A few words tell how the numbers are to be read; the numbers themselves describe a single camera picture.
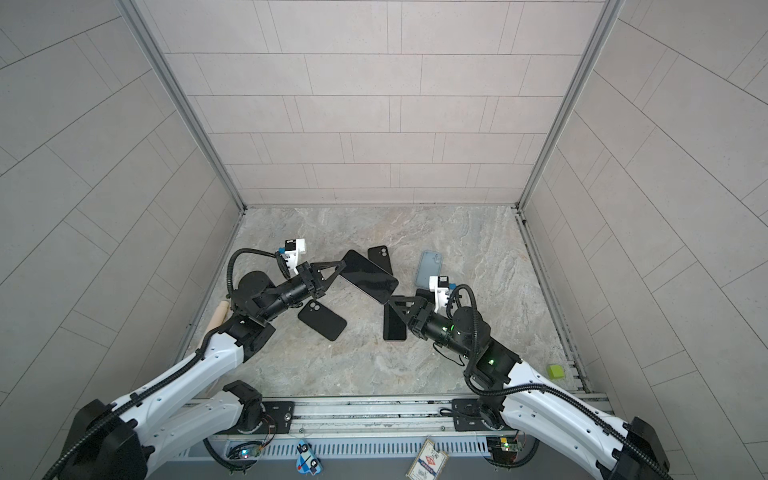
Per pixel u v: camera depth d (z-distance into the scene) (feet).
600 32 2.42
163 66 2.60
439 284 2.17
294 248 2.15
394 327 2.78
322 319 2.86
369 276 2.20
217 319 2.78
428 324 2.00
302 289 2.03
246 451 2.12
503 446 2.23
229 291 1.76
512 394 1.65
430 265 3.28
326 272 2.10
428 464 2.11
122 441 1.22
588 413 1.47
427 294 2.98
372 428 2.32
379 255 3.35
